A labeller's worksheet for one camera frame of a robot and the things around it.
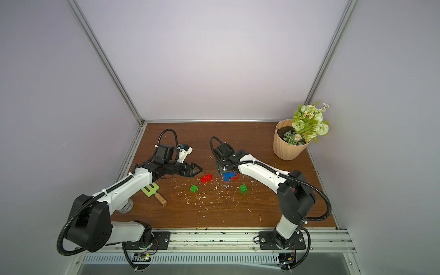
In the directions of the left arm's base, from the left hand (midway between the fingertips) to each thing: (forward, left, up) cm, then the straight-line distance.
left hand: (198, 167), depth 82 cm
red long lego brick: (0, -3, -11) cm, 11 cm away
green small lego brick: (-6, +3, -11) cm, 13 cm away
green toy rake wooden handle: (-7, +24, -12) cm, 28 cm away
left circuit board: (-35, +22, -15) cm, 44 cm away
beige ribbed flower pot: (+12, -46, +4) cm, 48 cm away
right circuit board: (-35, -40, -14) cm, 55 cm away
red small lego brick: (+1, -19, -12) cm, 23 cm away
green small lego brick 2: (-7, -23, -10) cm, 26 cm away
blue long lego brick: (0, -14, -9) cm, 17 cm away
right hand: (+3, -14, -3) cm, 14 cm away
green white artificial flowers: (+17, -54, +14) cm, 58 cm away
